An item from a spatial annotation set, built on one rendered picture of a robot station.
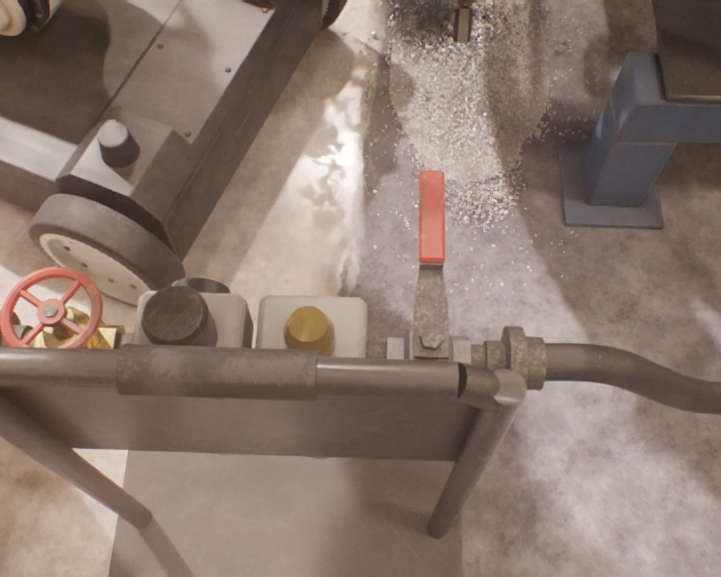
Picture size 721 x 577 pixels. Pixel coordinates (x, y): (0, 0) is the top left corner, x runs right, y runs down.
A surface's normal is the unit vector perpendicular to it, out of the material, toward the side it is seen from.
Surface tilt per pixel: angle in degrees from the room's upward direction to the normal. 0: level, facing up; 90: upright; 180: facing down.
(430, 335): 0
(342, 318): 0
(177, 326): 0
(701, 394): 44
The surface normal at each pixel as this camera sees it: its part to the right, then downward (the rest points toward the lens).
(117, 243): 0.45, -0.16
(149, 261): 0.74, 0.07
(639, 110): -0.04, 0.90
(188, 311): 0.00, -0.43
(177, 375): -0.01, 0.01
